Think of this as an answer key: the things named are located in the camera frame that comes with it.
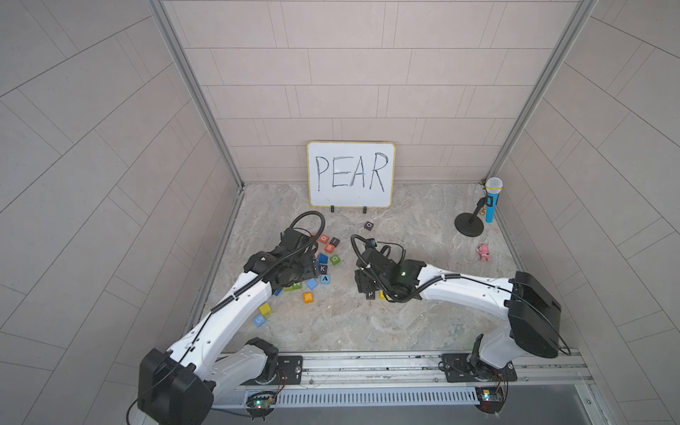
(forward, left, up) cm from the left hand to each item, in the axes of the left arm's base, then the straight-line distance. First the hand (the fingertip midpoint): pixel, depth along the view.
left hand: (312, 266), depth 80 cm
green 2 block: (-2, +6, -9) cm, 12 cm away
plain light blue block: (-1, +1, -10) cm, 10 cm away
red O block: (+16, -2, -9) cm, 18 cm away
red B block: (+12, -4, -10) cm, 16 cm away
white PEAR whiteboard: (+38, -12, +4) cm, 40 cm away
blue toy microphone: (+21, -57, +14) cm, 62 cm away
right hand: (-2, -15, -4) cm, 16 cm away
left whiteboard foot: (+30, -4, -8) cm, 31 cm away
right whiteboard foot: (+30, -18, -9) cm, 36 cm away
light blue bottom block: (-13, +15, -10) cm, 22 cm away
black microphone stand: (+22, -58, -8) cm, 63 cm away
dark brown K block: (+4, -3, -9) cm, 10 cm away
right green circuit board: (-32, -49, -10) cm, 59 cm away
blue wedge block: (+8, -2, -9) cm, 12 cm away
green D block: (+7, -6, -9) cm, 13 cm away
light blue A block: (0, -3, -9) cm, 10 cm away
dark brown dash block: (+15, -6, -9) cm, 18 cm away
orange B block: (-6, +1, -9) cm, 11 cm away
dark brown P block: (-5, -19, -10) cm, 22 cm away
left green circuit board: (-33, +10, -7) cm, 35 cm away
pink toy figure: (+11, -60, -8) cm, 61 cm away
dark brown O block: (+23, -19, -9) cm, 31 cm away
